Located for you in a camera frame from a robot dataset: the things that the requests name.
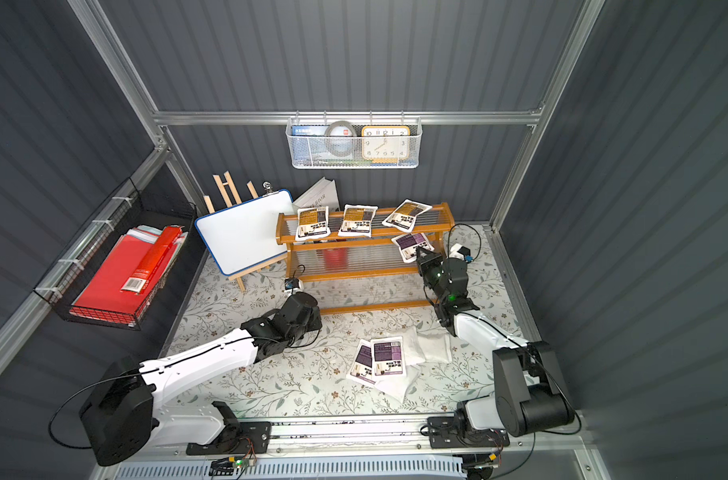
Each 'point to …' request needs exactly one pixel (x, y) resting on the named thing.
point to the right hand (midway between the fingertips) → (414, 248)
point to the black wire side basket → (137, 204)
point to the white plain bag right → (435, 347)
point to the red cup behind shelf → (336, 258)
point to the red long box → (149, 267)
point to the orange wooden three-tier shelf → (363, 273)
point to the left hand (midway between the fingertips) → (318, 312)
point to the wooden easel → (223, 190)
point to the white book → (322, 194)
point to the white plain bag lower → (395, 387)
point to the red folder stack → (128, 276)
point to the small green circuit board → (225, 466)
